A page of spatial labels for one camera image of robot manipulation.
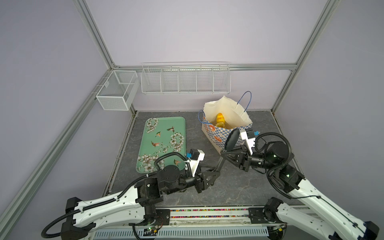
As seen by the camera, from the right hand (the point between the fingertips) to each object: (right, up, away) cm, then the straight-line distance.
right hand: (221, 156), depth 55 cm
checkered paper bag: (+15, +16, +38) cm, 44 cm away
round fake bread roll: (+6, +12, +43) cm, 46 cm away
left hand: (-2, -8, +1) cm, 8 cm away
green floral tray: (-35, +4, +51) cm, 62 cm away
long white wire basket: (-17, +43, +43) cm, 64 cm away
